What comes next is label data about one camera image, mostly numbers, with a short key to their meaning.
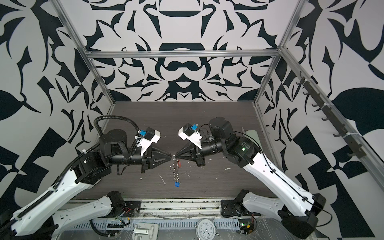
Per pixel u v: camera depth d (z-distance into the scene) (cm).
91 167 43
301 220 37
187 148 53
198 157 48
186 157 53
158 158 55
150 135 48
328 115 58
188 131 47
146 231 67
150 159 49
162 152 55
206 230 66
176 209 76
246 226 71
